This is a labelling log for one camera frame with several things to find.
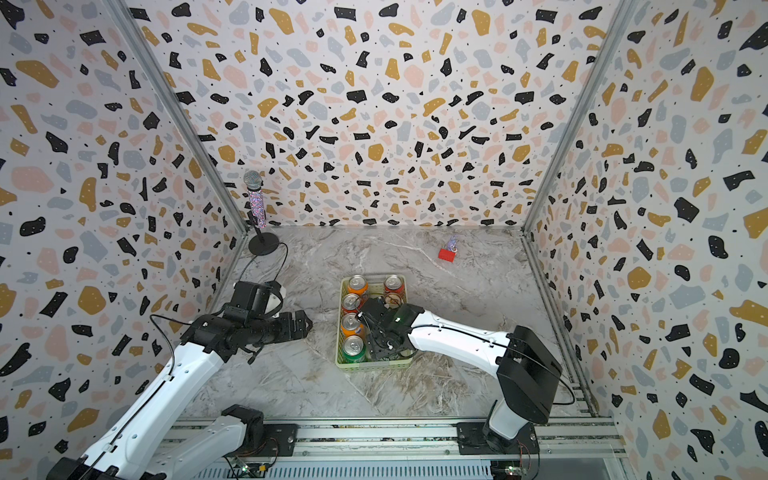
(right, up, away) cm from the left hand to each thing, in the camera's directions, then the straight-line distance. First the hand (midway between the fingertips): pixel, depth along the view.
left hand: (300, 325), depth 77 cm
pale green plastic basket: (+17, +7, +23) cm, 30 cm away
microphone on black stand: (-28, +23, +39) cm, 53 cm away
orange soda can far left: (+13, +9, +15) cm, 22 cm away
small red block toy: (+43, +18, +36) cm, 59 cm away
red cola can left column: (+11, +4, +11) cm, 16 cm away
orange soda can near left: (+12, -1, +5) cm, 13 cm away
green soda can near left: (+14, -6, +1) cm, 15 cm away
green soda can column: (+23, +5, +11) cm, 26 cm away
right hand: (+21, -7, +5) cm, 23 cm away
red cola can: (+24, +9, +15) cm, 30 cm away
